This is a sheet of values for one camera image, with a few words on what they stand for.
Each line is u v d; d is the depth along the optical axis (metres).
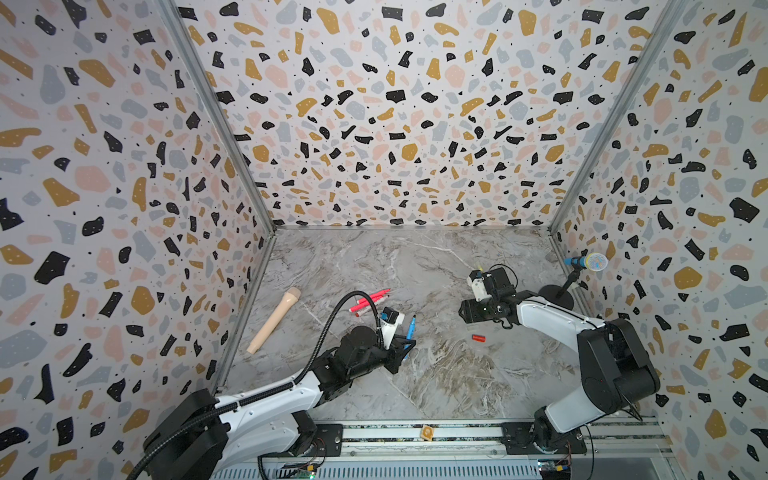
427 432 0.75
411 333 0.76
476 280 0.86
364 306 0.98
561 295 0.99
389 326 0.69
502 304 0.69
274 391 0.50
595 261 0.78
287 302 0.97
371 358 0.63
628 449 0.74
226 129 0.90
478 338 0.92
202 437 0.40
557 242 1.25
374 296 1.01
